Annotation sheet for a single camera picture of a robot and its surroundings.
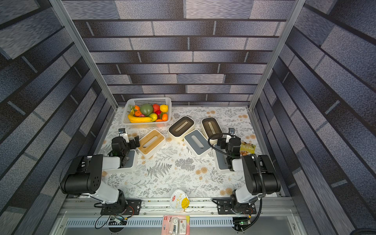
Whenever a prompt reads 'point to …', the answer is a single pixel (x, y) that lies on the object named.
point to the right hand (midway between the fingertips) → (227, 134)
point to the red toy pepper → (156, 108)
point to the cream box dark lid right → (210, 127)
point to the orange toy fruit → (164, 117)
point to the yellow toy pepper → (164, 108)
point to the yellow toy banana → (135, 119)
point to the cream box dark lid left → (176, 130)
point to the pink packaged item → (176, 224)
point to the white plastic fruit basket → (146, 112)
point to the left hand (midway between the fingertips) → (131, 135)
